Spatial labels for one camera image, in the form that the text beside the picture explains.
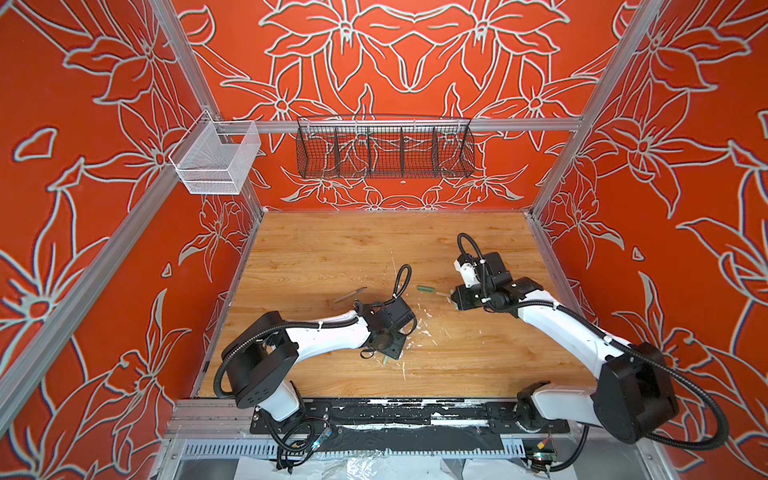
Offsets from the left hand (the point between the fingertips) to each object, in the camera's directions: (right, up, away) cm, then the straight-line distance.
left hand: (395, 343), depth 84 cm
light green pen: (-3, -2, -6) cm, 7 cm away
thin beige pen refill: (+16, +12, +10) cm, 23 cm away
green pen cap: (+11, +13, +14) cm, 22 cm away
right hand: (+17, +15, +1) cm, 23 cm away
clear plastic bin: (-58, +57, +11) cm, 82 cm away
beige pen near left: (-14, +12, +11) cm, 22 cm away
